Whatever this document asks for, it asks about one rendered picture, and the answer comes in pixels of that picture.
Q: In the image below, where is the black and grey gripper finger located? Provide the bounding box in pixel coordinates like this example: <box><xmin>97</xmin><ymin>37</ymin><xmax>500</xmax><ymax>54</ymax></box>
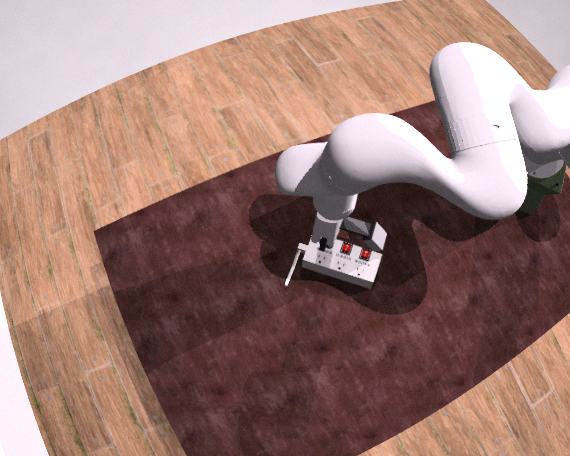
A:
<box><xmin>319</xmin><ymin>237</ymin><xmax>329</xmax><ymax>252</ymax></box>

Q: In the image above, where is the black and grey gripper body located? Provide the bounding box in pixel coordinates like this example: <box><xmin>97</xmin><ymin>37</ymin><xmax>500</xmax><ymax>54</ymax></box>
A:
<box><xmin>311</xmin><ymin>212</ymin><xmax>344</xmax><ymax>248</ymax></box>

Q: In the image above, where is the white power strip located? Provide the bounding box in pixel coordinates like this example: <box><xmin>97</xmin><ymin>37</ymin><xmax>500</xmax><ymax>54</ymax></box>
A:
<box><xmin>284</xmin><ymin>239</ymin><xmax>382</xmax><ymax>289</ymax></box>

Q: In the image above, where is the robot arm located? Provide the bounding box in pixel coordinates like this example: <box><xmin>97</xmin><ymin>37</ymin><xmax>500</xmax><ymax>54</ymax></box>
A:
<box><xmin>275</xmin><ymin>42</ymin><xmax>570</xmax><ymax>251</ymax></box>

